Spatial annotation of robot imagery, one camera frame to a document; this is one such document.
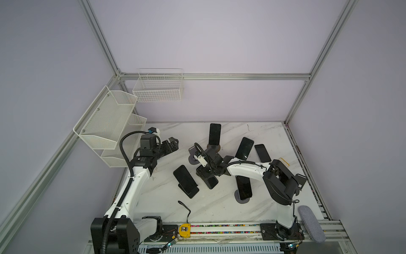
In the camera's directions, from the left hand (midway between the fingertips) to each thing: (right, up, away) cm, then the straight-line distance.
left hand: (171, 145), depth 82 cm
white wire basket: (-11, +37, +14) cm, 40 cm away
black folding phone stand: (+11, -26, +1) cm, 28 cm away
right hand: (+14, -16, +8) cm, 22 cm away
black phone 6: (+8, -17, -4) cm, 19 cm away
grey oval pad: (+70, -37, -7) cm, 79 cm away
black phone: (+56, -6, +22) cm, 61 cm away
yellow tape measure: (+9, -39, -8) cm, 41 cm away
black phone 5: (+38, -21, -2) cm, 44 cm away
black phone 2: (+18, -14, -2) cm, 23 cm away
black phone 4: (+42, -2, +11) cm, 43 cm away
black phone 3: (+24, +6, +16) cm, 29 cm away
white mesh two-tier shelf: (-33, +14, 0) cm, 36 cm away
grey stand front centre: (+35, -26, -3) cm, 43 cm away
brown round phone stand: (+25, -2, +23) cm, 34 cm away
